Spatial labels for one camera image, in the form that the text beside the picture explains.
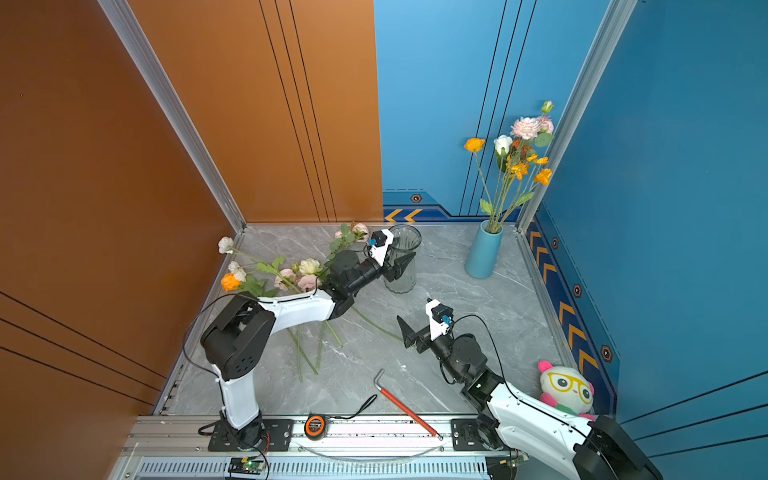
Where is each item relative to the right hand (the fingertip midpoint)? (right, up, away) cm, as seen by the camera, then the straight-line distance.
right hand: (411, 309), depth 76 cm
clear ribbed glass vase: (-1, +18, +5) cm, 18 cm away
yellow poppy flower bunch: (+33, +35, +13) cm, 50 cm away
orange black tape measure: (-24, -28, -4) cm, 37 cm away
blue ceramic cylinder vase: (+24, +15, +18) cm, 34 cm away
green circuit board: (-40, -36, -5) cm, 54 cm away
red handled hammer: (-2, -26, +1) cm, 26 cm away
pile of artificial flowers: (-54, +6, +28) cm, 61 cm away
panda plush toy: (+38, -19, -3) cm, 43 cm away
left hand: (-1, +17, +5) cm, 18 cm away
